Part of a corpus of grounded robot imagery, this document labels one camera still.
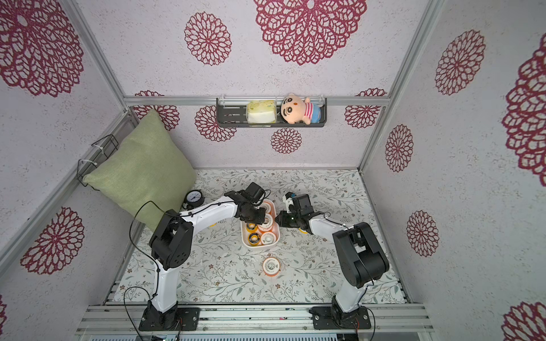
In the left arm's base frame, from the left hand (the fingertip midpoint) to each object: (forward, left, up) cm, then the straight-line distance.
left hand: (261, 219), depth 94 cm
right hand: (+1, -6, +1) cm, 6 cm away
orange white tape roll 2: (-7, -3, -4) cm, 9 cm away
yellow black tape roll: (-2, +4, -4) cm, 6 cm away
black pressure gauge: (+14, +34, -3) cm, 37 cm away
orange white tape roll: (-3, -2, -1) cm, 4 cm away
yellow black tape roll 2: (-9, +3, -5) cm, 10 cm away
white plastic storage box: (-4, -6, -2) cm, 7 cm away
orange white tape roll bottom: (-19, -4, -4) cm, 20 cm away
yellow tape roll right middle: (-14, -16, +15) cm, 26 cm away
